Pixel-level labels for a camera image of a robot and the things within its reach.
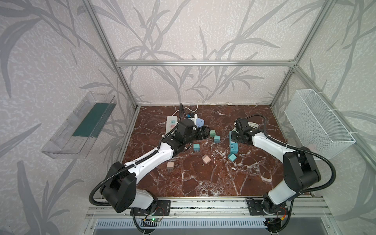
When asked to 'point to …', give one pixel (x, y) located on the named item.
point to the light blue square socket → (199, 122)
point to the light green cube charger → (212, 133)
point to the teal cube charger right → (232, 157)
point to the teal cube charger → (217, 139)
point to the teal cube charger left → (196, 147)
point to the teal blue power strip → (233, 146)
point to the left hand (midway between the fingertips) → (208, 125)
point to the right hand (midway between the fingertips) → (235, 132)
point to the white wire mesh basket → (316, 126)
